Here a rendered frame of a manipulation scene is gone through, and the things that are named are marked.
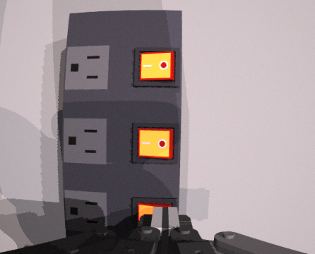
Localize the dark grey power strip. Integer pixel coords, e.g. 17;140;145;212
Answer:
62;10;182;238

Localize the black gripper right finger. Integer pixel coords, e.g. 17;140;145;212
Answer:
165;207;307;254

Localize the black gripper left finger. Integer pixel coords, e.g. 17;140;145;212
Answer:
0;207;165;254

